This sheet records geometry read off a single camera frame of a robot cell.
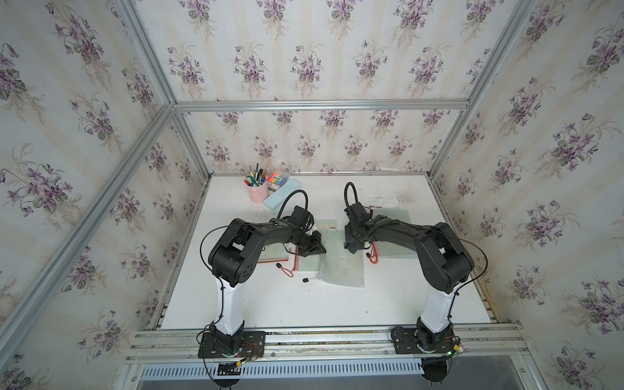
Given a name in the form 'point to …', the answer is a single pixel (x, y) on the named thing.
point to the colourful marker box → (275, 179)
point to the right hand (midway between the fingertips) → (354, 235)
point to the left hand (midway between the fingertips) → (326, 252)
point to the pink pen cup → (258, 194)
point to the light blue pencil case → (275, 200)
